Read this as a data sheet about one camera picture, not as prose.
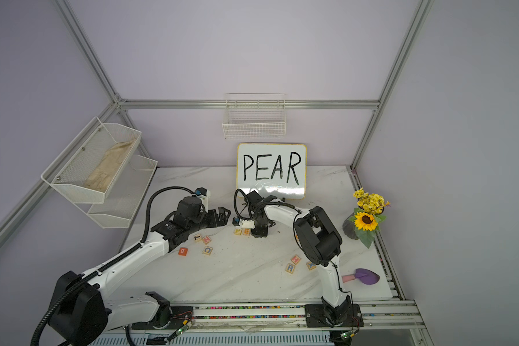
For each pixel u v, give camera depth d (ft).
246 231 2.79
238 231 3.11
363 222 2.40
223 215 2.45
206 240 3.01
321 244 1.72
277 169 3.41
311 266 2.78
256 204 2.41
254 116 3.11
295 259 2.82
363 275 2.69
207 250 2.90
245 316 2.46
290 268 2.75
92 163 2.56
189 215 2.07
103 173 2.52
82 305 1.29
